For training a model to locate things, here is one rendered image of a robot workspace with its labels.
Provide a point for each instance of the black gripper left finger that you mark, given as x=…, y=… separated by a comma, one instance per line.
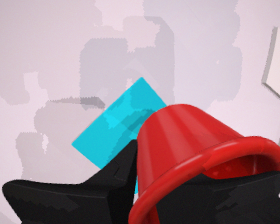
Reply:
x=105, y=198

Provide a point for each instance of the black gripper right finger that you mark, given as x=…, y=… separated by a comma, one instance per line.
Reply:
x=199, y=199

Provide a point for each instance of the red cup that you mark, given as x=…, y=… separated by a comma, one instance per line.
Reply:
x=178, y=142

